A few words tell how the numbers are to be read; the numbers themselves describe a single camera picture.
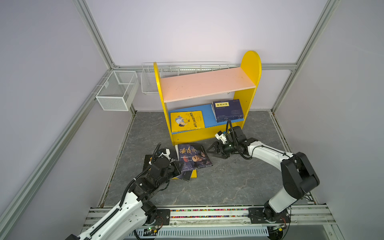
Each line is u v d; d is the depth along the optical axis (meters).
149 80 0.68
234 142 0.71
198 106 1.21
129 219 0.58
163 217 0.74
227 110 0.97
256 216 0.73
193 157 0.83
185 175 0.84
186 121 0.94
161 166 0.56
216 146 0.77
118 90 1.04
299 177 0.46
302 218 0.74
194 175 0.85
